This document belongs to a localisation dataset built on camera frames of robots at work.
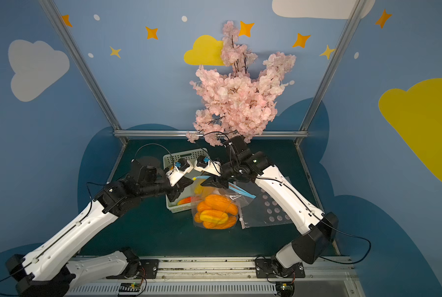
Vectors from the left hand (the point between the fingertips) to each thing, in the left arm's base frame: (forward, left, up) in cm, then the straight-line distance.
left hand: (191, 177), depth 67 cm
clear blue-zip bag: (+8, 0, -28) cm, 29 cm away
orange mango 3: (-9, -14, -24) cm, 29 cm away
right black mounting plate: (-24, -31, -30) cm, 49 cm away
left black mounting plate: (-26, +18, -30) cm, 44 cm away
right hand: (+2, -6, -2) cm, 6 cm away
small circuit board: (-32, +25, -34) cm, 53 cm away
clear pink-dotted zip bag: (+2, -30, -31) cm, 43 cm away
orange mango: (-2, -10, -15) cm, 18 cm away
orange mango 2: (-7, -9, -20) cm, 23 cm away
